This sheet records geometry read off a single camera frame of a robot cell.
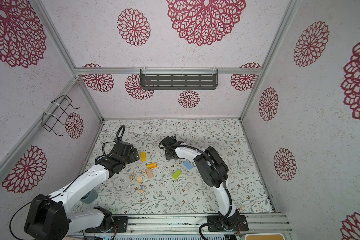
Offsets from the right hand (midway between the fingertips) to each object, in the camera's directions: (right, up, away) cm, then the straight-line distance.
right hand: (173, 152), depth 99 cm
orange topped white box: (+42, -33, -33) cm, 63 cm away
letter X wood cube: (-24, -13, -10) cm, 29 cm away
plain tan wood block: (-14, -11, -9) cm, 20 cm away
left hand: (-25, -1, -13) cm, 28 cm away
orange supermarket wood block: (-14, -8, -5) cm, 16 cm away
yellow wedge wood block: (-20, -3, 0) cm, 20 cm away
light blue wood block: (+9, -7, -4) cm, 13 cm away
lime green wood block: (+2, -12, -7) cm, 14 cm away
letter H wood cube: (-18, -18, -14) cm, 29 cm away
